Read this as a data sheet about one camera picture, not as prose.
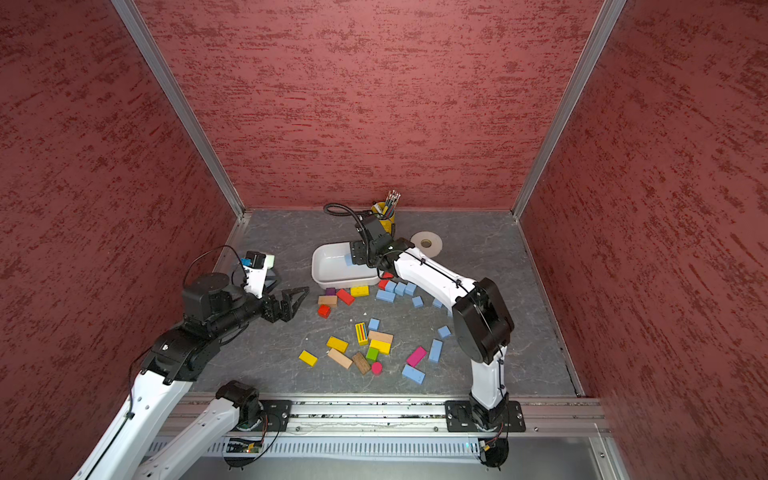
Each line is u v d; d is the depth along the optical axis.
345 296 0.95
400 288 0.95
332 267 1.04
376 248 0.67
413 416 0.76
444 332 0.88
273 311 0.59
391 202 1.03
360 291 0.97
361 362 0.82
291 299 0.60
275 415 0.72
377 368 0.81
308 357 0.83
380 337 0.87
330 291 0.95
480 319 0.48
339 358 0.83
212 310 0.49
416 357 0.85
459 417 0.74
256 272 0.58
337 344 0.86
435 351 0.85
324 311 0.92
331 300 0.93
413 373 0.81
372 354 0.83
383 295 0.97
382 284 0.97
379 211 1.08
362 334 0.85
